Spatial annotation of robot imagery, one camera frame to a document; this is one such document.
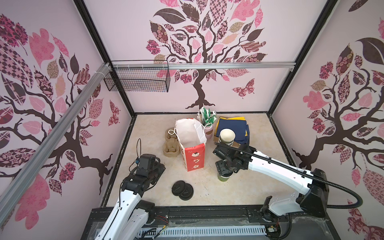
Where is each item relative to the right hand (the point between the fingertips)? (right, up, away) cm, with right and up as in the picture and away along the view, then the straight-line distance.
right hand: (223, 166), depth 77 cm
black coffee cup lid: (+2, -4, -2) cm, 5 cm away
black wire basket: (-63, +60, +45) cm, 98 cm away
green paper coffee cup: (0, -7, +1) cm, 7 cm away
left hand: (-32, -2, +1) cm, 32 cm away
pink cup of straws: (-8, +25, +10) cm, 28 cm away
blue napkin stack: (+18, +21, +29) cm, 40 cm away
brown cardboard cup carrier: (-31, +7, +18) cm, 36 cm away
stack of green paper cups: (+4, +15, +9) cm, 18 cm away
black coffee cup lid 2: (-24, -12, +2) cm, 27 cm away
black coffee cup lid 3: (-19, -16, +2) cm, 25 cm away
